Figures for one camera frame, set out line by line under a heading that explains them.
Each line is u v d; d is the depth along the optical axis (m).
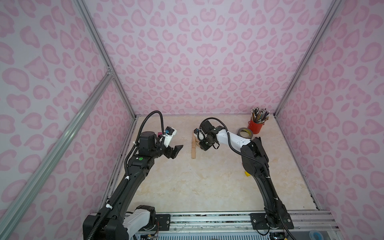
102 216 0.39
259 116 0.98
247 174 0.63
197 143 0.93
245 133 1.09
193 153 0.98
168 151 0.69
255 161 0.61
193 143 1.02
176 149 0.69
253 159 0.54
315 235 0.69
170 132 0.66
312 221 0.75
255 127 1.03
